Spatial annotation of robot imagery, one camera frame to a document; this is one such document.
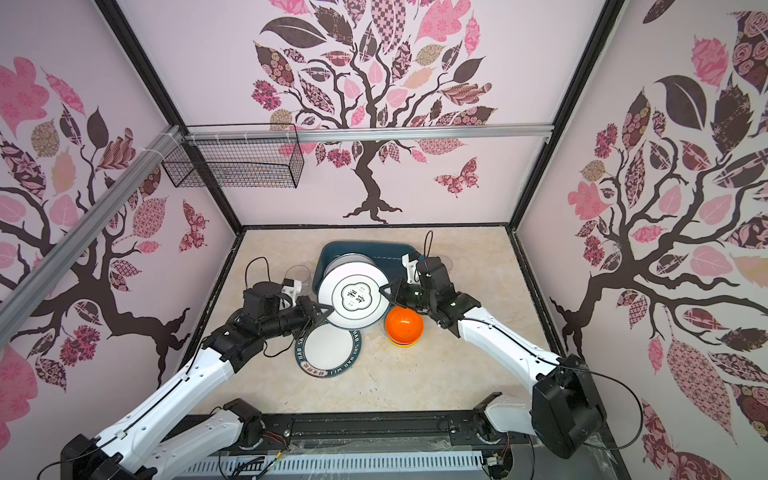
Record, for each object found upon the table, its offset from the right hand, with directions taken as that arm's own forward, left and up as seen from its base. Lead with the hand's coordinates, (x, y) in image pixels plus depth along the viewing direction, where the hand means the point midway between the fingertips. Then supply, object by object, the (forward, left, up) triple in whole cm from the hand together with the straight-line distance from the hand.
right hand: (380, 287), depth 77 cm
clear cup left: (+17, +29, -16) cm, 37 cm away
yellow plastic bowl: (-10, -5, -15) cm, 19 cm away
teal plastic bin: (+29, -1, -22) cm, 37 cm away
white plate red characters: (+25, +12, -18) cm, 33 cm away
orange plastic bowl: (-5, -7, -14) cm, 16 cm away
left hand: (-7, +11, -1) cm, 13 cm away
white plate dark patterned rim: (-10, +16, -19) cm, 26 cm away
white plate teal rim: (-1, +7, -1) cm, 7 cm away
